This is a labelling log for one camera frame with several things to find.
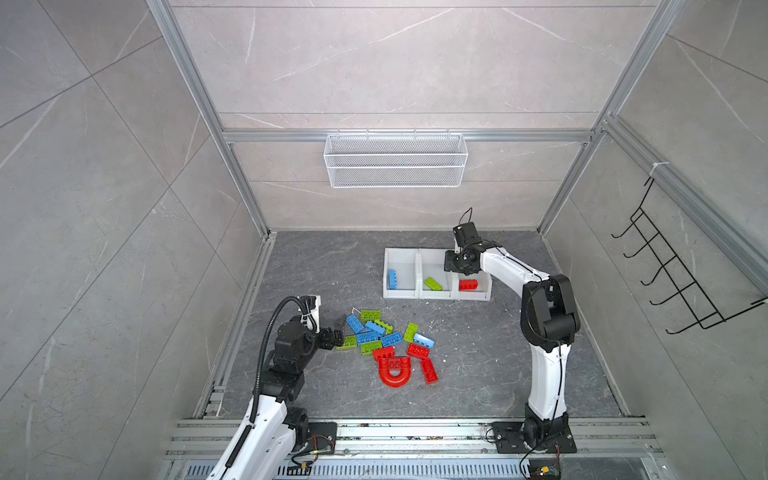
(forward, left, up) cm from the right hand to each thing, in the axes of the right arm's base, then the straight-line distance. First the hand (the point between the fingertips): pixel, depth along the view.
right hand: (450, 261), depth 102 cm
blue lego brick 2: (-6, +20, -4) cm, 22 cm away
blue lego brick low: (-27, +12, -4) cm, 30 cm away
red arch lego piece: (-36, +21, -6) cm, 42 cm away
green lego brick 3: (-18, +28, -5) cm, 33 cm away
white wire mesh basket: (+26, +18, +24) cm, 40 cm away
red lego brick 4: (-31, +22, -4) cm, 38 cm away
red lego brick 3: (-31, +13, -4) cm, 34 cm away
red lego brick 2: (-36, +11, -5) cm, 38 cm away
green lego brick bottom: (-29, +28, -5) cm, 41 cm away
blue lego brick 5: (-22, +27, -3) cm, 35 cm away
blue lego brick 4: (-26, +29, -4) cm, 39 cm away
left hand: (-23, +39, +9) cm, 46 cm away
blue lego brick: (-21, +33, -5) cm, 39 cm away
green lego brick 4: (-27, +34, -5) cm, 44 cm away
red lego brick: (-8, -6, -4) cm, 10 cm away
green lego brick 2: (-24, +15, -5) cm, 29 cm away
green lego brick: (-7, +6, -5) cm, 11 cm away
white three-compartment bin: (-4, +14, -1) cm, 15 cm away
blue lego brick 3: (-26, +21, -6) cm, 34 cm away
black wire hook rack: (-37, -41, +28) cm, 61 cm away
